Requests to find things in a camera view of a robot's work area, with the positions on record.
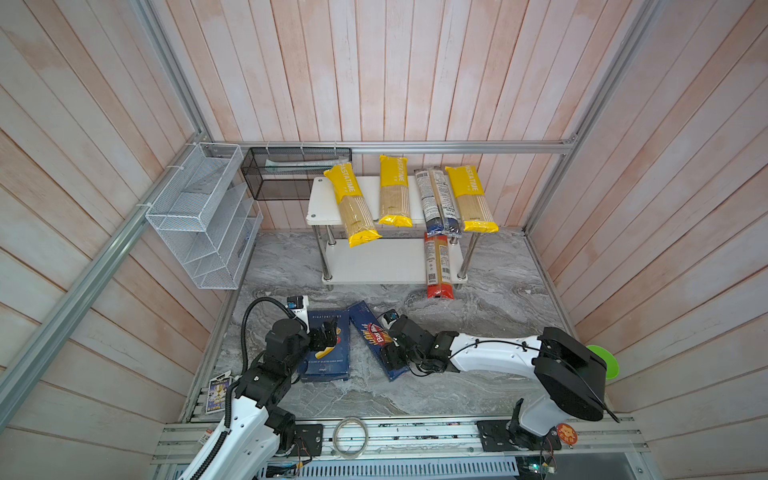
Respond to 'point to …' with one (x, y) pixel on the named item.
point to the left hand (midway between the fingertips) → (322, 324)
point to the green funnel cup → (612, 366)
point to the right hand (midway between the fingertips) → (387, 349)
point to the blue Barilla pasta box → (331, 364)
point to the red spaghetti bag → (438, 266)
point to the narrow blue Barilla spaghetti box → (369, 325)
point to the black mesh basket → (285, 173)
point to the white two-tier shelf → (397, 257)
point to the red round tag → (567, 433)
